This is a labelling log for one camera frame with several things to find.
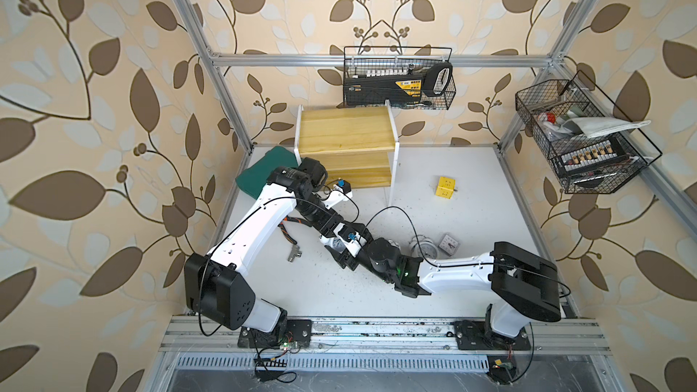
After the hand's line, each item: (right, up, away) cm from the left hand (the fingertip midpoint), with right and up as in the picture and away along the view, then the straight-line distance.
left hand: (334, 225), depth 76 cm
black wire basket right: (+66, +36, +9) cm, 76 cm away
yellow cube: (+40, +9, +25) cm, 48 cm away
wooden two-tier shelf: (+7, +23, +1) cm, 24 cm away
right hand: (+1, -2, +2) cm, 3 cm away
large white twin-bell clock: (+30, -10, +11) cm, 33 cm away
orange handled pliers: (-14, -12, +13) cm, 22 cm away
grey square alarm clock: (+37, -9, +13) cm, 40 cm away
